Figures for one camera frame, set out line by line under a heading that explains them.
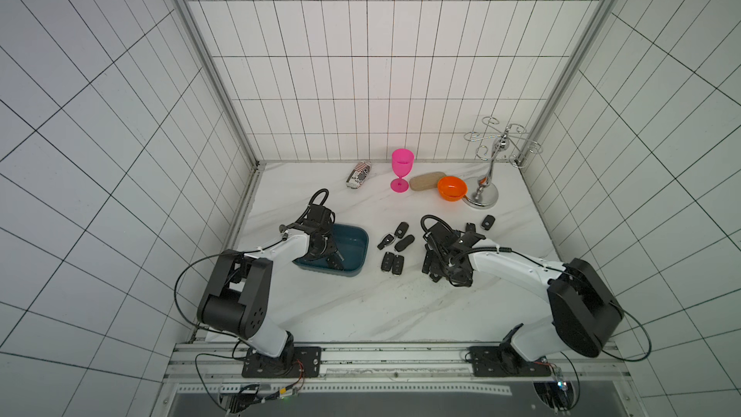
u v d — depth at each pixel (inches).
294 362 28.2
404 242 37.5
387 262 35.4
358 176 43.5
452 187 42.1
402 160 39.2
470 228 38.8
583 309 16.8
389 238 37.5
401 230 38.4
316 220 29.2
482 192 42.4
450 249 25.5
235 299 17.4
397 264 35.3
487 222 39.3
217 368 28.7
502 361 25.8
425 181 43.1
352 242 36.8
